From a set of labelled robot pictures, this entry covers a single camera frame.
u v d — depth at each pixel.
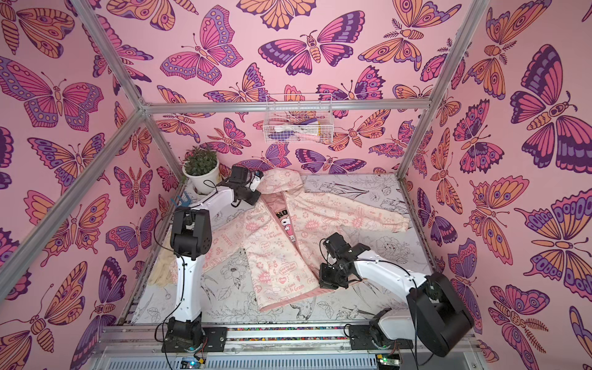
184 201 1.12
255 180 0.98
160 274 0.88
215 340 0.76
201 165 1.03
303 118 0.95
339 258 0.73
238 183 0.85
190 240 0.62
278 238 0.97
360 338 0.73
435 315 0.42
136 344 0.74
